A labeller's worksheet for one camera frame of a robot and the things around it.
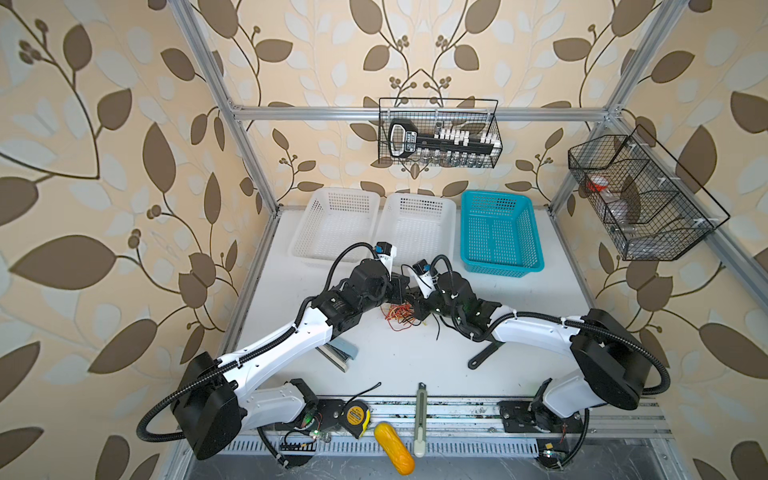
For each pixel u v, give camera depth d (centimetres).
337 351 83
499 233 112
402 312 84
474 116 91
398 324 85
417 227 116
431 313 75
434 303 72
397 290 67
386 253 68
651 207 73
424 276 72
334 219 119
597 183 81
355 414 72
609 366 44
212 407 39
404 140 85
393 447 68
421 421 73
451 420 75
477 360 83
